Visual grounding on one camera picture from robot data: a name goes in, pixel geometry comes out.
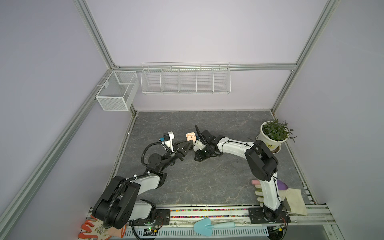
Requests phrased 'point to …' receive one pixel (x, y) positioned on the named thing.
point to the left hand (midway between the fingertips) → (193, 143)
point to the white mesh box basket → (119, 91)
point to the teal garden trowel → (203, 227)
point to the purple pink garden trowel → (281, 185)
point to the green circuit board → (150, 231)
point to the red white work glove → (93, 229)
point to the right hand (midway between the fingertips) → (198, 158)
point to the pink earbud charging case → (191, 136)
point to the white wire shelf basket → (185, 78)
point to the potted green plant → (273, 133)
